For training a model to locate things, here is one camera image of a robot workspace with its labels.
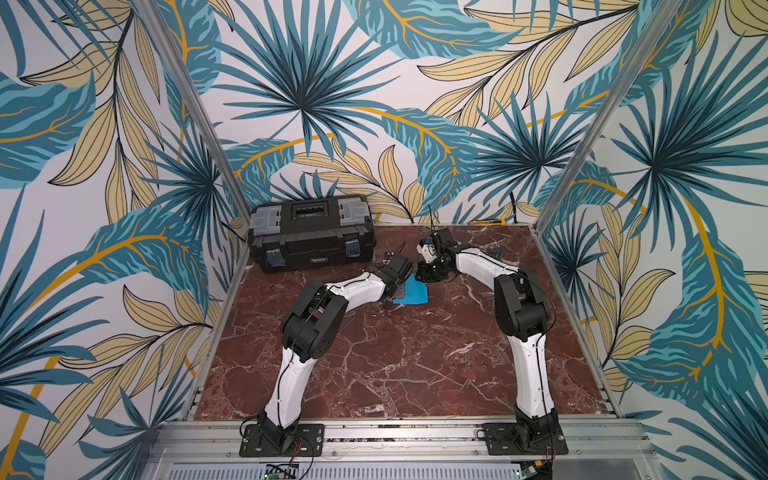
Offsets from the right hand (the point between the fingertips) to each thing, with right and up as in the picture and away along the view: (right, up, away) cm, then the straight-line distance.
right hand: (419, 275), depth 104 cm
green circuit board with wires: (-37, -45, -32) cm, 67 cm away
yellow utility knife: (+34, +20, +17) cm, 43 cm away
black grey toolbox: (-35, +14, -9) cm, 39 cm away
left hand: (-10, -5, -4) cm, 11 cm away
